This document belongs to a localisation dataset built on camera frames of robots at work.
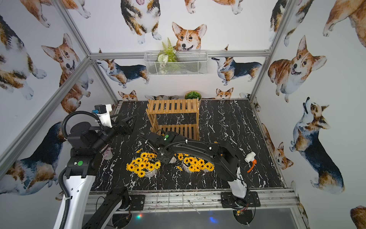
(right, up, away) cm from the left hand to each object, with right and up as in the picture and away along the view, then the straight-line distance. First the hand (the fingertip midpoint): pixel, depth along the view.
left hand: (131, 113), depth 63 cm
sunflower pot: (+25, -25, +11) cm, 37 cm away
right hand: (+12, -24, +15) cm, 31 cm away
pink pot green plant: (+28, +14, +47) cm, 56 cm away
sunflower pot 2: (+4, -26, +9) cm, 28 cm away
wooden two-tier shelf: (+17, -2, +50) cm, 53 cm away
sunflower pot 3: (+29, -26, +9) cm, 40 cm away
